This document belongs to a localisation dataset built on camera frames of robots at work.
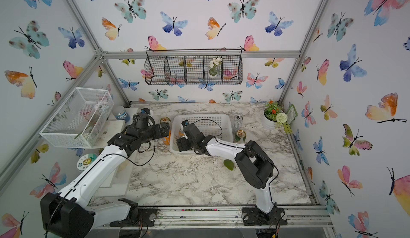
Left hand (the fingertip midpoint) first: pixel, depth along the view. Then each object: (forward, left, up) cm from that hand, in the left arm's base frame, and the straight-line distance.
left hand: (163, 126), depth 81 cm
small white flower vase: (+33, -26, +9) cm, 43 cm away
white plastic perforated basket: (+13, -29, -18) cm, 36 cm away
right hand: (0, -8, -11) cm, 14 cm away
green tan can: (+1, -40, -12) cm, 42 cm away
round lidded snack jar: (-18, +29, +2) cm, 34 cm away
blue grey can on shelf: (+8, +23, +1) cm, 25 cm away
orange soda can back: (+2, +2, -15) cm, 15 cm away
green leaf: (-11, -34, -21) cm, 41 cm away
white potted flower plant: (+11, -61, -9) cm, 63 cm away
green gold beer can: (+13, +4, -11) cm, 17 cm away
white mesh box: (-2, +37, +7) cm, 37 cm away
